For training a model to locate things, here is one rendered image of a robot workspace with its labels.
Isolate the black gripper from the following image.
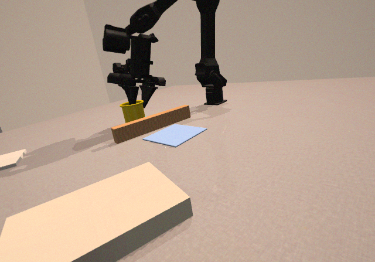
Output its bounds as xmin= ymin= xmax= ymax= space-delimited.
xmin=107 ymin=55 xmax=166 ymax=108

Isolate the brown wooden bar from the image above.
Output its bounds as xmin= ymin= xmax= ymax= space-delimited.
xmin=111 ymin=105 xmax=191 ymax=144

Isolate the yellow cup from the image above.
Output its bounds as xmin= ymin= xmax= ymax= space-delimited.
xmin=120 ymin=100 xmax=145 ymax=123

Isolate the beige flat slab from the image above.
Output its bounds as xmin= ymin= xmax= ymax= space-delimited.
xmin=0 ymin=162 xmax=193 ymax=262

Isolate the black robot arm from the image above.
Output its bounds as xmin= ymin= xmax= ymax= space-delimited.
xmin=103 ymin=0 xmax=227 ymax=105

